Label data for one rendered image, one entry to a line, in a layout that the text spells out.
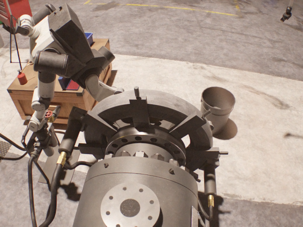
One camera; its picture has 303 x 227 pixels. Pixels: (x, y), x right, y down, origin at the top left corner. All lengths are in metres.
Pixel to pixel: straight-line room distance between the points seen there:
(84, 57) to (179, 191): 0.82
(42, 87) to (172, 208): 0.80
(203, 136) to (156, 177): 0.42
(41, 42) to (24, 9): 3.72
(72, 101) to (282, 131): 2.10
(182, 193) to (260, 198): 1.16
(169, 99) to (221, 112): 0.99
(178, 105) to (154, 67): 1.96
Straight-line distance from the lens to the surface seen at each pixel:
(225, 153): 1.38
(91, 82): 1.43
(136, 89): 1.03
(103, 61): 1.44
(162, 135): 1.18
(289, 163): 2.39
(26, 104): 2.48
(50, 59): 1.07
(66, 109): 2.27
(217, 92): 2.28
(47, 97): 1.24
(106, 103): 1.19
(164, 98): 1.12
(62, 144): 1.23
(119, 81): 2.85
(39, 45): 1.19
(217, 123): 2.17
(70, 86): 2.13
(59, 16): 1.26
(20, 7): 4.86
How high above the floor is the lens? 1.72
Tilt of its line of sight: 45 degrees down
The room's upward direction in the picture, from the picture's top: straight up
